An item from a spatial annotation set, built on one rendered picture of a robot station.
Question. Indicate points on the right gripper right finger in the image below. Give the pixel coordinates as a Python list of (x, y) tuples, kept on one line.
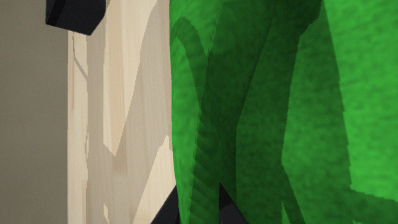
[(228, 211)]

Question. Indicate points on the green towel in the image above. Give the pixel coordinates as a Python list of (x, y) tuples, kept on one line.
[(292, 105)]

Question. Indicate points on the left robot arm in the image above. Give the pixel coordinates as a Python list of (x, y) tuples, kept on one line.
[(53, 11)]

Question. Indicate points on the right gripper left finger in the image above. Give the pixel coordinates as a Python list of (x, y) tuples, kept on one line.
[(169, 212)]

